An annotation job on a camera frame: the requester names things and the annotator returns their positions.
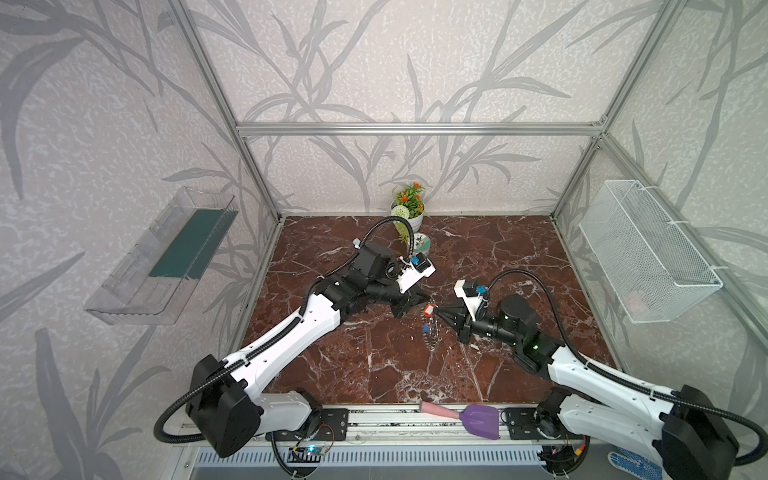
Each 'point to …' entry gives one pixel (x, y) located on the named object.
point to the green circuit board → (306, 454)
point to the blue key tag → (425, 328)
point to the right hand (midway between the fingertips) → (437, 301)
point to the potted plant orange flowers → (408, 205)
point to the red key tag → (429, 309)
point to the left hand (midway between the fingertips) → (428, 287)
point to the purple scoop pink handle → (481, 419)
